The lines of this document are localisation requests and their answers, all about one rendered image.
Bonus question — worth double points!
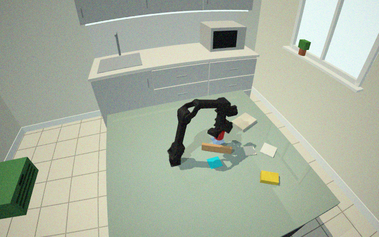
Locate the tan rectangular block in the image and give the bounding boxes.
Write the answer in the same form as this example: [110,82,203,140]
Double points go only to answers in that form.
[201,143,232,154]

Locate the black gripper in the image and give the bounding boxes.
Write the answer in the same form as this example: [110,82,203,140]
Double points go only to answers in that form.
[207,118,229,139]

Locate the white flat rectangular slab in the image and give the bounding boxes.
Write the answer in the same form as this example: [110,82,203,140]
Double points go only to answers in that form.
[260,143,277,158]

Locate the beige rectangular block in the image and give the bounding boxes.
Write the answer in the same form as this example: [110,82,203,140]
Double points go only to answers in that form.
[232,112,257,132]

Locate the yellow flat block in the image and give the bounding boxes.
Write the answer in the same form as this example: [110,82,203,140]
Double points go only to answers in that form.
[260,170,279,185]

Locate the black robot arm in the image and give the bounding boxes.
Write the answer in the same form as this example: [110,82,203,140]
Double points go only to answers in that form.
[167,97,238,167]

